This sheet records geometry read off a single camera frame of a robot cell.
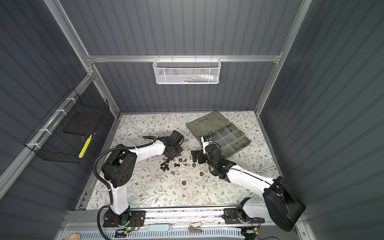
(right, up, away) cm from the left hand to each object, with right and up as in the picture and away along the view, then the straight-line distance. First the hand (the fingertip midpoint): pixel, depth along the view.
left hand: (180, 151), depth 97 cm
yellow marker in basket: (-42, +7, -28) cm, 51 cm away
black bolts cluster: (-8, -8, -5) cm, 13 cm away
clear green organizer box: (+34, +7, +6) cm, 35 cm away
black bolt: (-2, -7, -5) cm, 9 cm away
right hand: (+12, +3, -12) cm, 17 cm away
